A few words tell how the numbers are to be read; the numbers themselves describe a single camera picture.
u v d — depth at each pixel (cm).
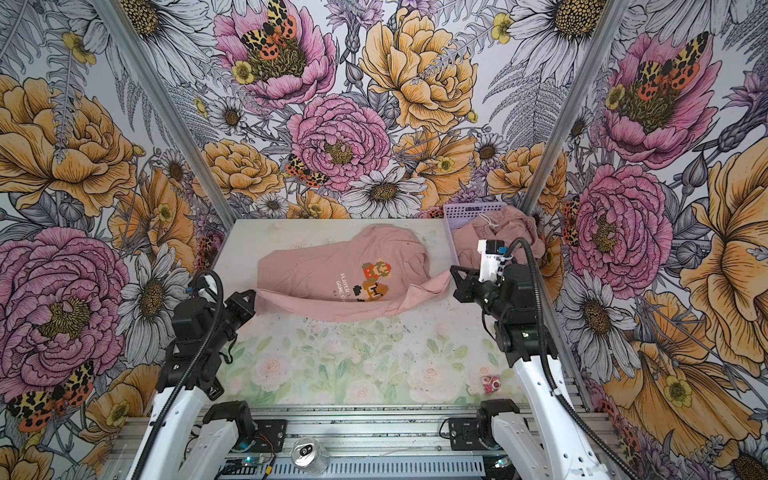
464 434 74
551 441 42
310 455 61
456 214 122
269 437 73
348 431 77
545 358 45
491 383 78
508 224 111
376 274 106
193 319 55
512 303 54
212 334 52
